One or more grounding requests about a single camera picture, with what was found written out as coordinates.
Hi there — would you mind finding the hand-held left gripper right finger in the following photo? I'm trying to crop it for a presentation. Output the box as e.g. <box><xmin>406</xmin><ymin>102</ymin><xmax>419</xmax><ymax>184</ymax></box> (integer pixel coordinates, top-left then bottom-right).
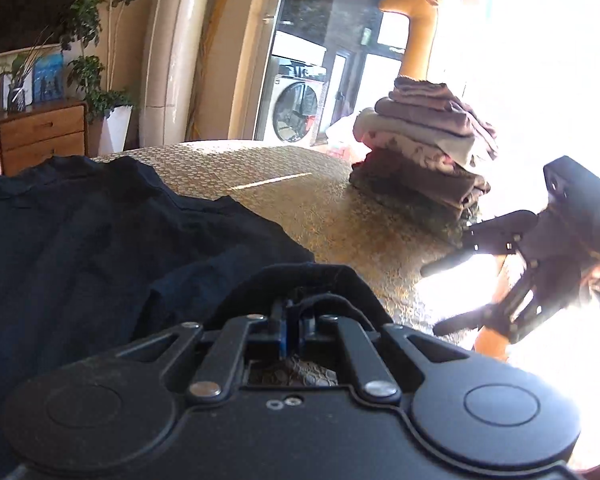
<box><xmin>300</xmin><ymin>305</ymin><xmax>473</xmax><ymax>406</ymax></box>

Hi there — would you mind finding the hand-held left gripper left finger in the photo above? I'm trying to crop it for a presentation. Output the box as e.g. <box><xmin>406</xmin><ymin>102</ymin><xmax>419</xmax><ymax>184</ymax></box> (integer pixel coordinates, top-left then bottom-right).
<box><xmin>115</xmin><ymin>299</ymin><xmax>288</xmax><ymax>405</ymax></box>

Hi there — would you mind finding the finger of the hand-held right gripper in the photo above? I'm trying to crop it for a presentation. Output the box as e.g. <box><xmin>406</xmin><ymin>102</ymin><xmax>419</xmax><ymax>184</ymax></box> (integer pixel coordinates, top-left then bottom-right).
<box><xmin>432</xmin><ymin>280</ymin><xmax>536</xmax><ymax>336</ymax></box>
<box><xmin>420</xmin><ymin>210</ymin><xmax>538</xmax><ymax>278</ymax></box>

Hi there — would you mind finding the navy blue garment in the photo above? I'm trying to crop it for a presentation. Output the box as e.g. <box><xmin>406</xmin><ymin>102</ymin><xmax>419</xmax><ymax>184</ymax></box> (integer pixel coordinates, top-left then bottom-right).
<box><xmin>0</xmin><ymin>155</ymin><xmax>396</xmax><ymax>480</ymax></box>

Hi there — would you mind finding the stack of folded clothes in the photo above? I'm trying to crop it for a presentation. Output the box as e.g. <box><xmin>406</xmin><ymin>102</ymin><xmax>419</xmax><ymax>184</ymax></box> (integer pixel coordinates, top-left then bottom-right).
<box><xmin>350</xmin><ymin>76</ymin><xmax>501</xmax><ymax>241</ymax></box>

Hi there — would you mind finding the white washing machine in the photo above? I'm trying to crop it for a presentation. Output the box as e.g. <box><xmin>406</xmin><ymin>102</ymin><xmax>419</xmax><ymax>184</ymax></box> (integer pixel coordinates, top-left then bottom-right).
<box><xmin>265</xmin><ymin>55</ymin><xmax>331</xmax><ymax>143</ymax></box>

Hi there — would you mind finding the white square planter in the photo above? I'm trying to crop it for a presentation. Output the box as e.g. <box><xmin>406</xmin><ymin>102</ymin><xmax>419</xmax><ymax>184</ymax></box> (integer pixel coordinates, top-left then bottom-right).
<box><xmin>100</xmin><ymin>105</ymin><xmax>133</xmax><ymax>155</ymax></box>

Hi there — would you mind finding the yellow curtain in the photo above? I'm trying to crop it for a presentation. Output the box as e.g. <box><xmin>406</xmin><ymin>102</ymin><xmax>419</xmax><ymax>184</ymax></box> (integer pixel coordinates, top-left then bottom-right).
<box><xmin>185</xmin><ymin>0</ymin><xmax>246</xmax><ymax>141</ymax></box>

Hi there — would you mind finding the cream standing air conditioner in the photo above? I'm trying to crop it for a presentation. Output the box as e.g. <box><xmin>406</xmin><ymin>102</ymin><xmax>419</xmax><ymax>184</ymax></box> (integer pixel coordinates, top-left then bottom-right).
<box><xmin>139</xmin><ymin>0</ymin><xmax>216</xmax><ymax>143</ymax></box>

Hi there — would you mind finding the wooden television cabinet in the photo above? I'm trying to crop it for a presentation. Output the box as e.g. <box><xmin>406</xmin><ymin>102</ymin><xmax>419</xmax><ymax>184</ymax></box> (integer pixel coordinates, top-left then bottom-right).
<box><xmin>0</xmin><ymin>100</ymin><xmax>90</xmax><ymax>176</ymax></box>

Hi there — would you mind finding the blue picture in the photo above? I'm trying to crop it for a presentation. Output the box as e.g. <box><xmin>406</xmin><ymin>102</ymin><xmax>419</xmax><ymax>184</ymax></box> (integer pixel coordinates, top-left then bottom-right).
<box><xmin>32</xmin><ymin>52</ymin><xmax>65</xmax><ymax>103</ymax></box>

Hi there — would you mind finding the dark vase with green plant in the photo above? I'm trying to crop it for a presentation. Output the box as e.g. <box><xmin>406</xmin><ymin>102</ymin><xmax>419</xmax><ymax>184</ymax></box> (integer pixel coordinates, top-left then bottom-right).
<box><xmin>0</xmin><ymin>30</ymin><xmax>36</xmax><ymax>113</ymax></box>

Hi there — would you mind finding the tall green houseplant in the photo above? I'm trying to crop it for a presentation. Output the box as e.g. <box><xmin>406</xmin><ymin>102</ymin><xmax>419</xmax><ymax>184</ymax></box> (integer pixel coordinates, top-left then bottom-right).
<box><xmin>60</xmin><ymin>0</ymin><xmax>153</xmax><ymax>121</ymax></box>

